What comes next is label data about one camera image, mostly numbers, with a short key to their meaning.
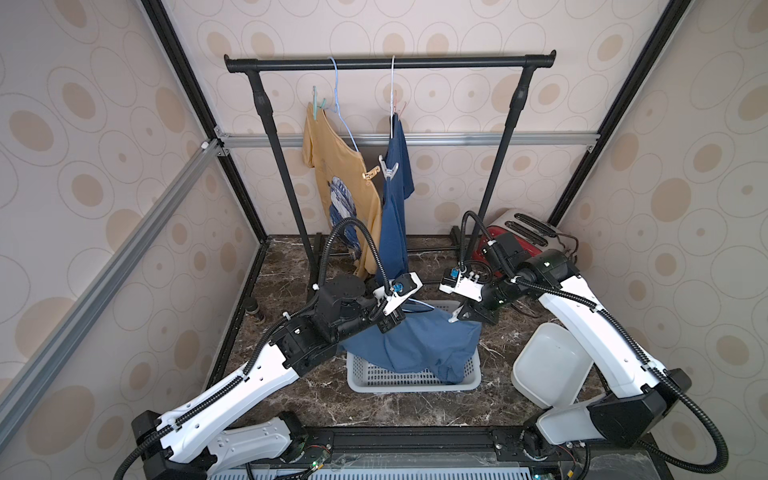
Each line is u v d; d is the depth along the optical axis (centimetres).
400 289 50
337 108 85
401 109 85
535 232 97
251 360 43
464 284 61
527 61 59
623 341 42
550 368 87
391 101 89
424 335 75
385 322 57
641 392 39
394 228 63
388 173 59
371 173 65
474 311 60
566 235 97
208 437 40
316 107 75
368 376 85
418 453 73
